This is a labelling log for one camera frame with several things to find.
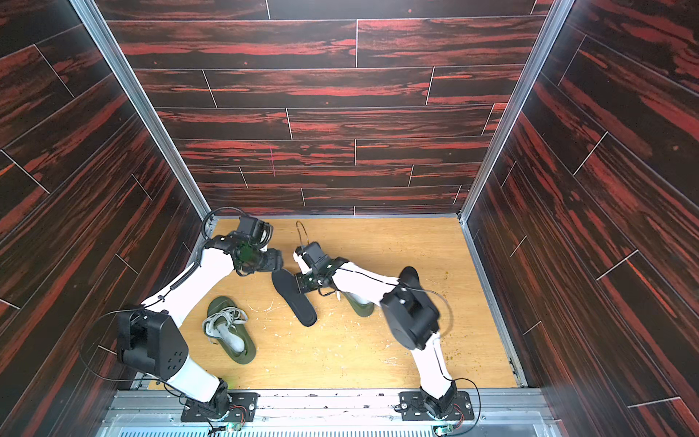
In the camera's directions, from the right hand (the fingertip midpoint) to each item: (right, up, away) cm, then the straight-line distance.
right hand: (302, 281), depth 92 cm
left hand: (-8, +7, -4) cm, 11 cm away
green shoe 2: (-21, -12, -10) cm, 26 cm away
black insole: (-5, -1, -2) cm, 6 cm away
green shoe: (+21, -8, -4) cm, 23 cm away
